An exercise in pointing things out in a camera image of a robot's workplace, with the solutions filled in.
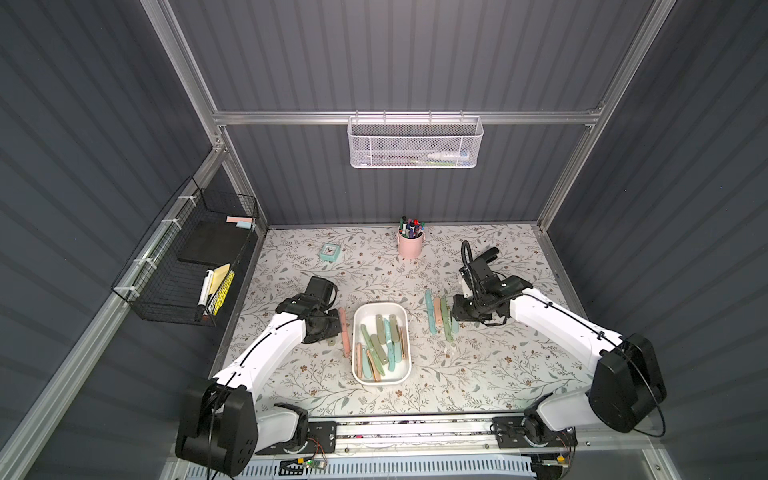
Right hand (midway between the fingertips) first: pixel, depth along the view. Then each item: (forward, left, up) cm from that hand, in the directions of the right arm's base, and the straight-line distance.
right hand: (459, 312), depth 85 cm
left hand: (-4, +36, -2) cm, 37 cm away
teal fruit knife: (+6, +7, -11) cm, 14 cm away
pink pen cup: (+29, +13, -5) cm, 32 cm away
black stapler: (+28, -16, -8) cm, 33 cm away
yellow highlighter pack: (-6, +56, +24) cm, 61 cm away
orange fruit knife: (+7, +5, -10) cm, 13 cm away
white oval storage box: (-6, +22, -10) cm, 25 cm away
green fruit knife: (+3, +2, -10) cm, 10 cm away
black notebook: (+10, +66, +18) cm, 69 cm away
